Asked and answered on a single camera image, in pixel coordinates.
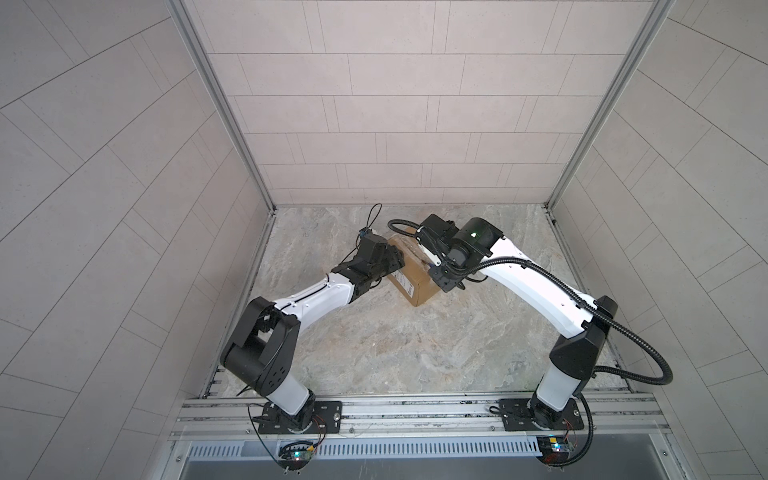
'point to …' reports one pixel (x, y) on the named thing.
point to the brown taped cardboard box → (413, 278)
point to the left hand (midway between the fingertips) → (404, 253)
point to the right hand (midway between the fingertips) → (443, 279)
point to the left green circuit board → (295, 455)
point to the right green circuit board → (554, 448)
